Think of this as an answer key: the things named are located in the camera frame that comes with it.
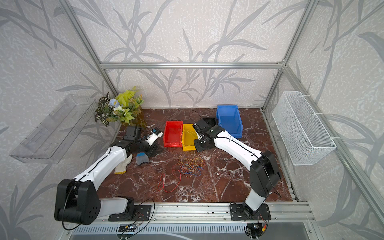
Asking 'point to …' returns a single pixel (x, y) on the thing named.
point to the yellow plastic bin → (189, 136)
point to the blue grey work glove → (142, 157)
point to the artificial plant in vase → (125, 107)
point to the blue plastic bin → (228, 117)
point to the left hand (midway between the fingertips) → (160, 145)
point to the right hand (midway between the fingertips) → (199, 145)
